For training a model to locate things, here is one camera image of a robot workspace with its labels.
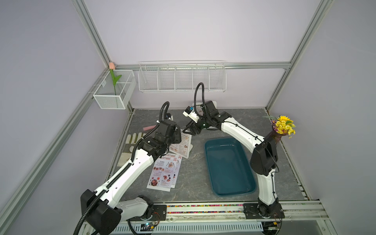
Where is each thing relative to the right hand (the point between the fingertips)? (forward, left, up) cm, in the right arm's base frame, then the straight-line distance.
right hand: (185, 127), depth 84 cm
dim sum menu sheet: (-6, +2, -12) cm, 14 cm away
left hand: (-6, +5, +4) cm, 9 cm away
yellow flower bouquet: (-2, -54, +5) cm, 54 cm away
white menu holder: (-7, -3, -10) cm, 12 cm away
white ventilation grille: (-46, +24, -20) cm, 56 cm away
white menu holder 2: (+20, -19, 0) cm, 28 cm away
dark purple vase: (-4, -53, -4) cm, 53 cm away
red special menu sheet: (-16, +6, -20) cm, 27 cm away
